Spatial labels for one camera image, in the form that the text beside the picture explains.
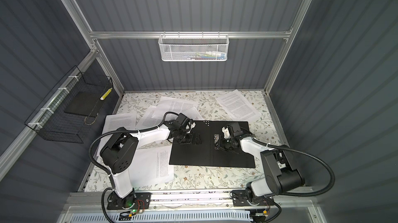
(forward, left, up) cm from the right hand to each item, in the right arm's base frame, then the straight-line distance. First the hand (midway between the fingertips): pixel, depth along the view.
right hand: (217, 145), depth 90 cm
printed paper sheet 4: (+21, +43, -1) cm, 48 cm away
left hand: (+2, +13, +1) cm, 13 cm away
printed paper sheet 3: (+33, +35, -1) cm, 48 cm away
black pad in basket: (+9, +65, +29) cm, 72 cm away
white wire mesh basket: (+76, +16, +19) cm, 80 cm away
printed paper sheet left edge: (+16, +69, 0) cm, 71 cm away
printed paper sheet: (-12, +37, -1) cm, 39 cm away
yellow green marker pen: (+17, +60, +27) cm, 68 cm away
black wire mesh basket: (-3, +72, +33) cm, 79 cm away
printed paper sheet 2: (+31, -17, -3) cm, 35 cm away
